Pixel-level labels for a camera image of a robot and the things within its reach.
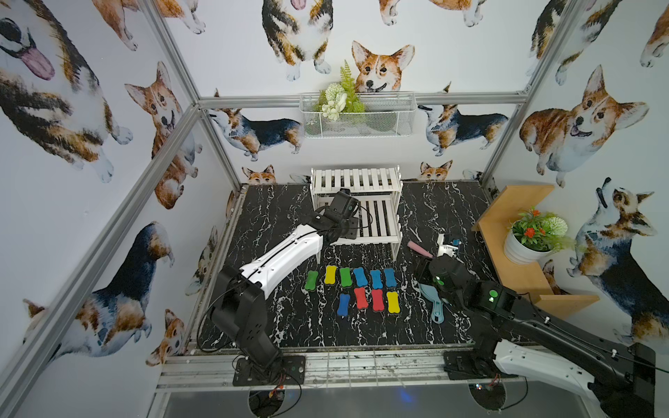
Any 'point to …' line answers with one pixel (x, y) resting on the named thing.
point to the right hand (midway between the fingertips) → (423, 253)
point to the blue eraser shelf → (342, 309)
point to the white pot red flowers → (535, 235)
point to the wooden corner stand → (530, 280)
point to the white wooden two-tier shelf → (379, 192)
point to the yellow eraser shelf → (330, 272)
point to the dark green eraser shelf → (311, 280)
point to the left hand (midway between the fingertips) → (347, 217)
